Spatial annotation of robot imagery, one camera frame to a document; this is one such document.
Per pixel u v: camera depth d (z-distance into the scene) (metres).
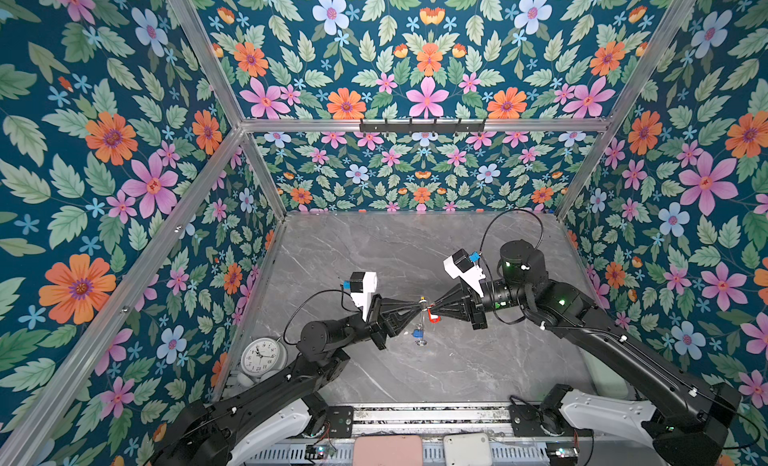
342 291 0.55
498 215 1.23
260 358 0.80
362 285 0.52
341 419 0.74
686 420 0.39
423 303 0.55
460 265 0.51
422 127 0.93
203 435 0.45
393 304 0.56
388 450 0.70
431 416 0.75
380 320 0.55
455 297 0.56
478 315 0.52
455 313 0.57
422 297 0.55
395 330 0.56
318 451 0.70
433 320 0.59
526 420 0.73
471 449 0.69
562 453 0.70
